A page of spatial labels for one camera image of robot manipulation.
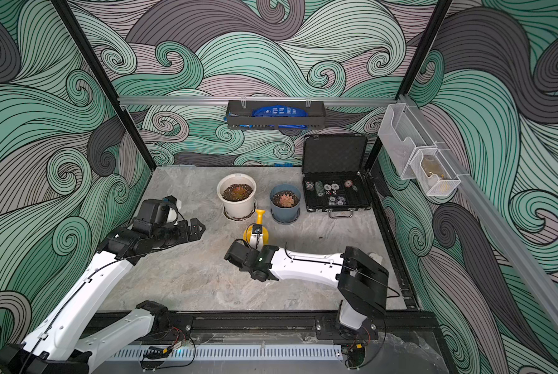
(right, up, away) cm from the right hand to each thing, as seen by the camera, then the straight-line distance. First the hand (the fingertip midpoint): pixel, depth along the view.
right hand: (253, 255), depth 82 cm
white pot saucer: (-8, +10, +19) cm, 23 cm away
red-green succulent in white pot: (-8, +22, +16) cm, 28 cm away
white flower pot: (-7, +16, +15) cm, 23 cm away
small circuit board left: (-28, -27, -13) cm, 41 cm away
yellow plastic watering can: (0, +11, -9) cm, 14 cm away
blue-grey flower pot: (+10, +14, +10) cm, 20 cm away
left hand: (-18, +12, -8) cm, 23 cm away
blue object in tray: (+11, +56, +10) cm, 58 cm away
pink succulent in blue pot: (+13, +19, +13) cm, 26 cm away
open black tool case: (+36, +34, +28) cm, 57 cm away
